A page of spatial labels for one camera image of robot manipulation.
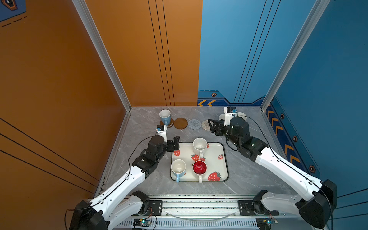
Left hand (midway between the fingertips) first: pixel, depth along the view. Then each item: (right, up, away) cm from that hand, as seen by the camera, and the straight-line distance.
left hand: (172, 135), depth 79 cm
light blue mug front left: (+3, -20, +5) cm, 21 cm away
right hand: (+22, +8, -5) cm, 24 cm away
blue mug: (-8, +12, +25) cm, 29 cm away
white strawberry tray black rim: (+27, -15, +12) cm, 33 cm away
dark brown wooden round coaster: (-4, +5, +29) cm, 30 cm away
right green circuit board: (+47, -43, -9) cm, 64 cm away
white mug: (+48, +13, +23) cm, 54 cm away
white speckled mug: (+17, -8, +15) cm, 24 cm away
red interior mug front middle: (+16, -20, +5) cm, 26 cm away
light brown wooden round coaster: (+3, +6, +30) cm, 30 cm away
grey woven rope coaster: (+13, +6, +29) cm, 32 cm away
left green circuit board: (-14, -43, -8) cm, 46 cm away
